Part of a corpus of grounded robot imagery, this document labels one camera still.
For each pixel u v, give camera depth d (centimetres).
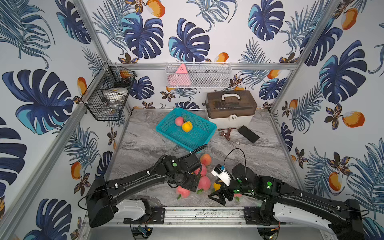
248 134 105
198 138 104
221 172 62
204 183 79
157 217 76
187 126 104
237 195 61
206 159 89
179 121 107
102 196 40
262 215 66
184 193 76
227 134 105
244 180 54
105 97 82
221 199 60
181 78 90
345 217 42
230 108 92
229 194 61
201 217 75
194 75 102
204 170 81
